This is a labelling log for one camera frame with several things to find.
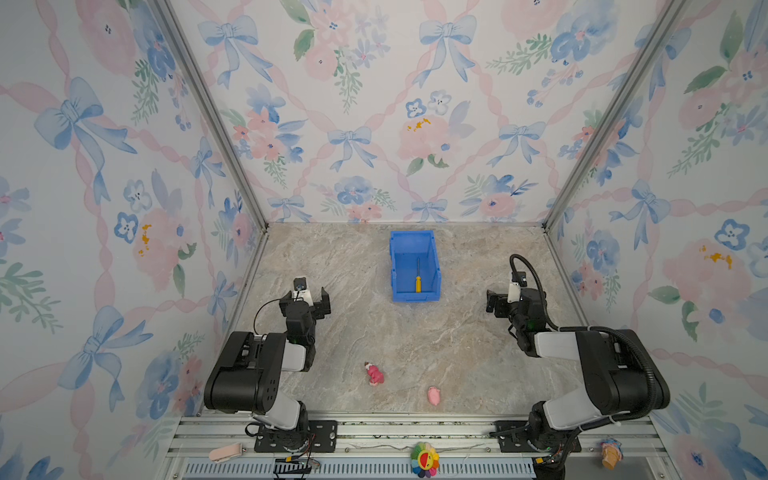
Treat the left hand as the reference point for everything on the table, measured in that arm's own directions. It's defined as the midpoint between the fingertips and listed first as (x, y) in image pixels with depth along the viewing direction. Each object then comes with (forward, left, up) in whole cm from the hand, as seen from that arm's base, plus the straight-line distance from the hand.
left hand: (307, 288), depth 91 cm
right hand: (+2, -62, -3) cm, 62 cm away
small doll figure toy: (-41, -77, -6) cm, 87 cm away
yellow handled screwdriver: (+8, -35, -7) cm, 37 cm away
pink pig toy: (-28, -37, -8) cm, 47 cm away
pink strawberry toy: (-24, -21, -6) cm, 32 cm away
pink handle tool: (-42, +13, -6) cm, 44 cm away
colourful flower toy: (-43, -34, -8) cm, 55 cm away
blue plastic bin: (+26, -33, -12) cm, 43 cm away
